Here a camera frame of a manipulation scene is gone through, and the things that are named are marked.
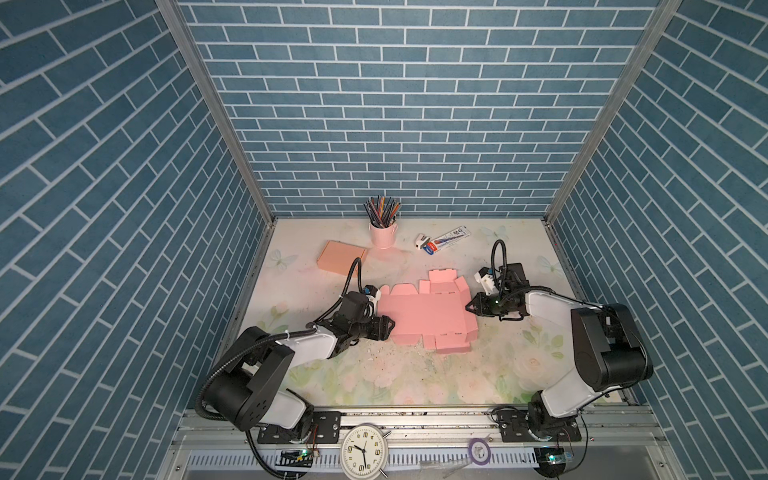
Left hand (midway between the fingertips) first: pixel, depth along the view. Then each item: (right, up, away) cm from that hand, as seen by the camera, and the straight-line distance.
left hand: (387, 323), depth 90 cm
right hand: (+25, +5, +4) cm, 26 cm away
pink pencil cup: (-2, +26, +18) cm, 32 cm away
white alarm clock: (-4, -23, -23) cm, 33 cm away
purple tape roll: (+21, -27, -20) cm, 39 cm away
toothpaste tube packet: (+22, +26, +24) cm, 42 cm away
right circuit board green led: (+40, -28, -19) cm, 52 cm away
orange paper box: (-17, +20, +16) cm, 31 cm away
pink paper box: (+14, +1, +4) cm, 15 cm away
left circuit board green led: (-22, -28, -18) cm, 40 cm away
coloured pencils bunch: (-3, +36, +18) cm, 41 cm away
